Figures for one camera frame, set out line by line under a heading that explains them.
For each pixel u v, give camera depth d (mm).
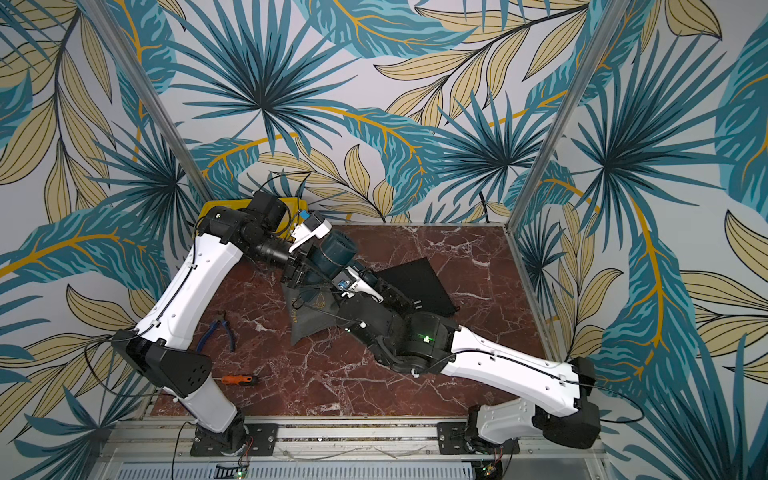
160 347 418
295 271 559
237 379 799
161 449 745
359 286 538
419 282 1025
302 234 575
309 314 874
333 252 586
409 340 441
